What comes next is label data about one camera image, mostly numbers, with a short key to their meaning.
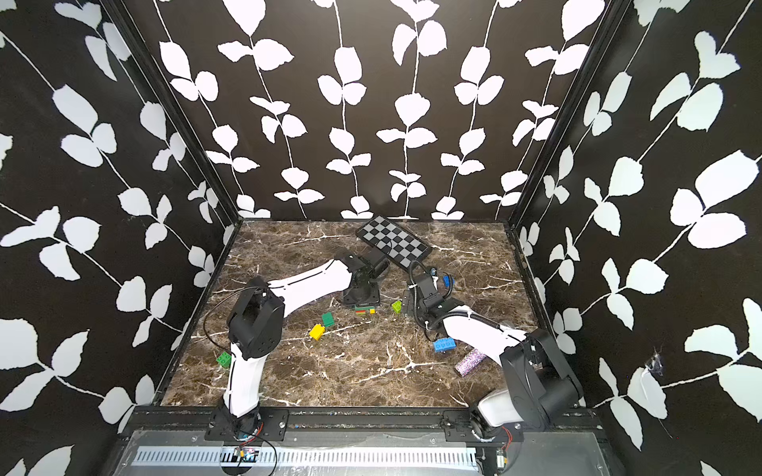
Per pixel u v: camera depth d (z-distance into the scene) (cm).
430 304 69
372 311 95
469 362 82
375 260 75
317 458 70
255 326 52
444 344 86
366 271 72
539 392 42
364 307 83
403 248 108
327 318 93
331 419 76
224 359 83
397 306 95
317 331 90
